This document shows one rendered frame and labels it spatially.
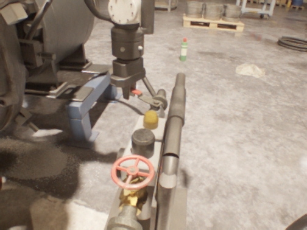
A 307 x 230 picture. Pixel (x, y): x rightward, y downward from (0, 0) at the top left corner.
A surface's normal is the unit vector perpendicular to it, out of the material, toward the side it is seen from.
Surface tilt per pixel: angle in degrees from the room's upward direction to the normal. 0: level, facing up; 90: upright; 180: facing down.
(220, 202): 0
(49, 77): 90
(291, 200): 0
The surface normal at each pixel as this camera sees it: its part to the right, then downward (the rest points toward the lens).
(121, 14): -0.07, 0.56
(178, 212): 0.04, -0.82
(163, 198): -0.41, 0.49
